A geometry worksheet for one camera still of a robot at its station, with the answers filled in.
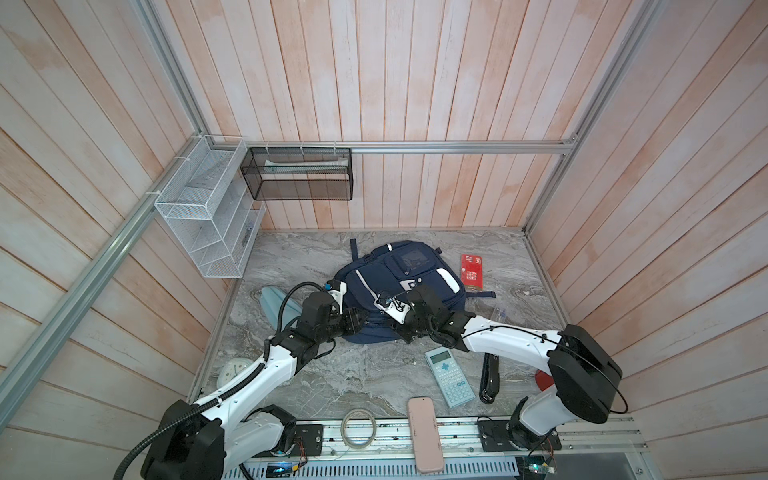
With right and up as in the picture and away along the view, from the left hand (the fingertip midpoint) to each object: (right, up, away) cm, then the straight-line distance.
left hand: (364, 320), depth 81 cm
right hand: (+6, +1, +4) cm, 8 cm away
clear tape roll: (-5, -29, -5) cm, 30 cm away
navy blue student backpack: (+9, +14, +20) cm, 26 cm away
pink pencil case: (+16, -30, -8) cm, 35 cm away
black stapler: (+34, -17, -3) cm, 38 cm away
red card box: (+38, +12, +26) cm, 48 cm away
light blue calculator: (+24, -18, +1) cm, 30 cm away
